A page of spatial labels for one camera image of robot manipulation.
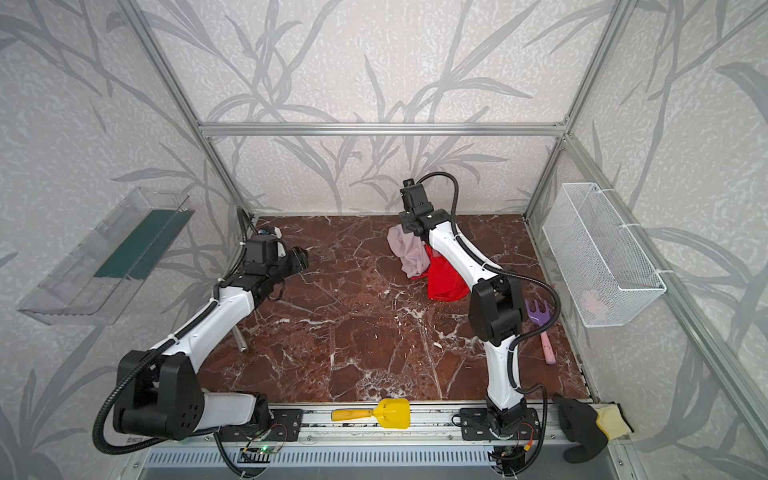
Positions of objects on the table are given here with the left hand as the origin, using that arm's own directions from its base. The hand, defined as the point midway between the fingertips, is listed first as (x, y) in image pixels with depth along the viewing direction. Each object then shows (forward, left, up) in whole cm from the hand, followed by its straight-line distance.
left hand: (305, 245), depth 87 cm
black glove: (-43, -73, -16) cm, 86 cm away
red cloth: (-4, -42, -15) cm, 45 cm away
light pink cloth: (+6, -31, -10) cm, 33 cm away
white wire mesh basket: (-20, -72, +17) cm, 76 cm away
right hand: (+14, -33, +3) cm, 36 cm away
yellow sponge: (-42, -82, -16) cm, 93 cm away
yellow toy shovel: (-41, -27, -17) cm, 52 cm away
